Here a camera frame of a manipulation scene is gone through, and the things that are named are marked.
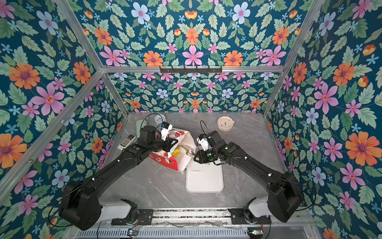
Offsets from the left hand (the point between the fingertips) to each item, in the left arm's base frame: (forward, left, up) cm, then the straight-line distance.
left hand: (179, 137), depth 78 cm
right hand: (-9, -8, -6) cm, 14 cm away
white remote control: (+13, +40, -21) cm, 47 cm away
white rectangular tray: (-15, -13, -22) cm, 29 cm away
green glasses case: (+26, +33, -19) cm, 46 cm away
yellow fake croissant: (-1, +4, -14) cm, 15 cm away
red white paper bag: (-4, +4, -15) cm, 16 cm away
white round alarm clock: (+31, +19, -18) cm, 41 cm away
